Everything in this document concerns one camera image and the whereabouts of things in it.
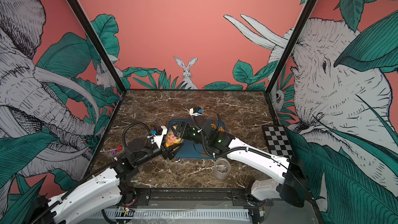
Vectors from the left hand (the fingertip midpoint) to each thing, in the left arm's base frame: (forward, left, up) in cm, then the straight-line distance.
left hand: (179, 138), depth 71 cm
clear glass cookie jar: (-8, -21, -22) cm, 32 cm away
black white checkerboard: (+5, -57, -19) cm, 60 cm away
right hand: (+3, +2, +5) cm, 6 cm away
